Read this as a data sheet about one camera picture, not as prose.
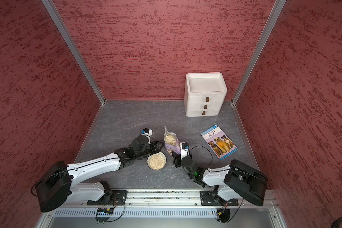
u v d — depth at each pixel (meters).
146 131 0.75
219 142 0.95
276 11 0.72
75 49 0.88
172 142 0.82
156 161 0.83
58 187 0.41
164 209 0.71
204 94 0.92
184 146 0.73
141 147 0.64
